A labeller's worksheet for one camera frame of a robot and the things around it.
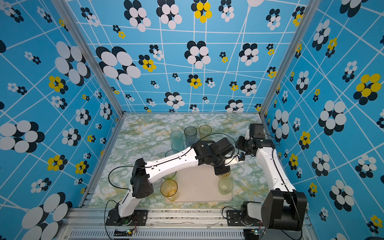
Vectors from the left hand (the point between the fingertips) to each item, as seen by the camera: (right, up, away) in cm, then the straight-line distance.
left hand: (230, 167), depth 73 cm
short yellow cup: (-4, -1, -9) cm, 9 cm away
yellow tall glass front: (-32, -14, +8) cm, 36 cm away
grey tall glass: (-20, +16, +22) cm, 34 cm away
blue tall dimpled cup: (-20, +13, +20) cm, 31 cm away
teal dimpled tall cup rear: (-30, +16, +25) cm, 42 cm away
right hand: (+9, +10, +11) cm, 18 cm away
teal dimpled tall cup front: (-29, +10, +21) cm, 37 cm away
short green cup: (0, -13, +9) cm, 16 cm away
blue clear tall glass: (-31, +5, +12) cm, 34 cm away
